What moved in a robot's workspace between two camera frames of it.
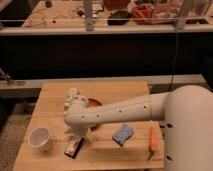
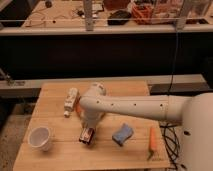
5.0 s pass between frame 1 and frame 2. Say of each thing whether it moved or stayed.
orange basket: stayed
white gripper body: moved
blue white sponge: stayed
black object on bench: stayed
